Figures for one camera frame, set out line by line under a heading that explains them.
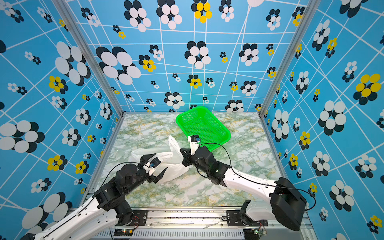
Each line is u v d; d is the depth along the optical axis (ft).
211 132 3.55
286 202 1.33
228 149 3.28
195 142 2.18
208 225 2.37
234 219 2.38
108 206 1.68
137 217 2.38
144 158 2.15
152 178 2.07
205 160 1.86
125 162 1.70
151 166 1.94
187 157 2.32
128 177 1.73
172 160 2.64
